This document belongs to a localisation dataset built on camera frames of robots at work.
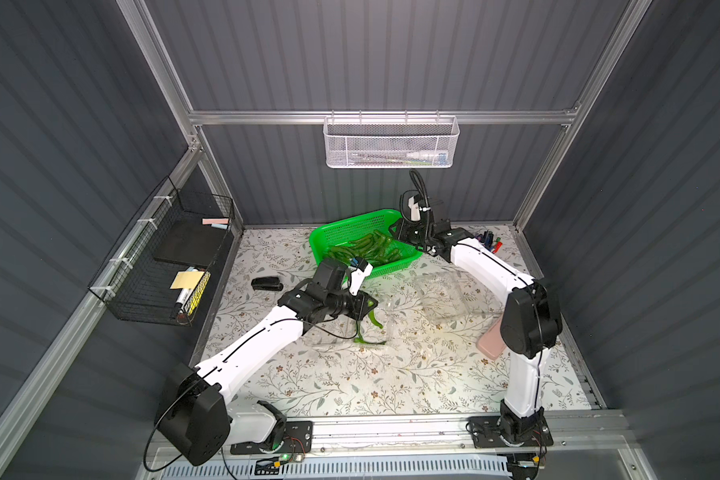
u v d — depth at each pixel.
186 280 0.71
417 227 0.80
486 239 0.98
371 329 0.92
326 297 0.61
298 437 0.73
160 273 0.72
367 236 1.16
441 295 1.01
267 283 1.03
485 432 0.73
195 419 0.40
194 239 0.80
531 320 0.51
